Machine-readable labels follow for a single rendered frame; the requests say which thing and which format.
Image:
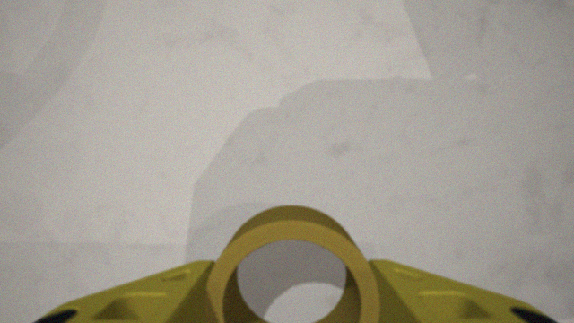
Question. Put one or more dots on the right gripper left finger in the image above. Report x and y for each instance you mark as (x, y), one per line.
(172, 296)

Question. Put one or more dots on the yellow sleeve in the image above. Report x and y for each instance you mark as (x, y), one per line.
(360, 301)

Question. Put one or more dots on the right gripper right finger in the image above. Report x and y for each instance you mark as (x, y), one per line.
(410, 295)

